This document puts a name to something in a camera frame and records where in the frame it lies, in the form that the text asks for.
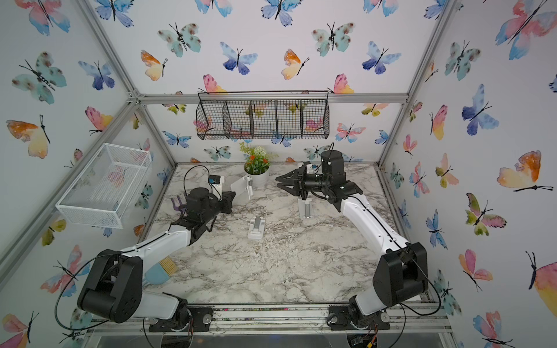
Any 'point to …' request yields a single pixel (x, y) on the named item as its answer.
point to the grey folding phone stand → (305, 208)
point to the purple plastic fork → (180, 206)
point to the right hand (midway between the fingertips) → (278, 179)
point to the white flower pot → (259, 180)
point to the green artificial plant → (258, 159)
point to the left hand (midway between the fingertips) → (235, 190)
